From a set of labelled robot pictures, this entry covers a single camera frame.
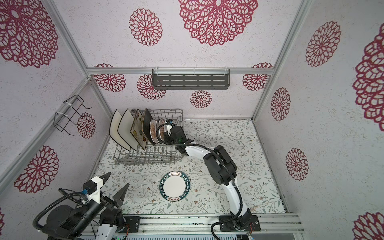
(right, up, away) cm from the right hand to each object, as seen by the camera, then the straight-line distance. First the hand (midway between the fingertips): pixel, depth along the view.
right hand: (164, 129), depth 95 cm
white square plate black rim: (-29, -1, -7) cm, 30 cm away
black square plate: (-13, +7, +5) cm, 16 cm away
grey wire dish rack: (-4, -15, +6) cm, 17 cm away
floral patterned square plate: (-17, 0, -2) cm, 17 cm away
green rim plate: (+7, -34, -6) cm, 35 cm away
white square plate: (-24, 0, -4) cm, 24 cm away
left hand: (-12, -21, -35) cm, 43 cm away
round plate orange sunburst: (-2, +1, -14) cm, 14 cm away
